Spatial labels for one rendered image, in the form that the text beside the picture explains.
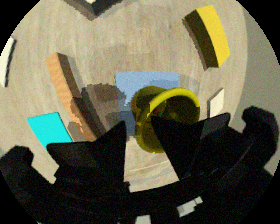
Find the yellow rectangular block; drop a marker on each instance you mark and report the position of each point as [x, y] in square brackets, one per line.
[208, 32]

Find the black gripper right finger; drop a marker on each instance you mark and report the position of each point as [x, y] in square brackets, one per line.
[182, 142]

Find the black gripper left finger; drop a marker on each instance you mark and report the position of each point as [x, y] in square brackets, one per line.
[106, 155]

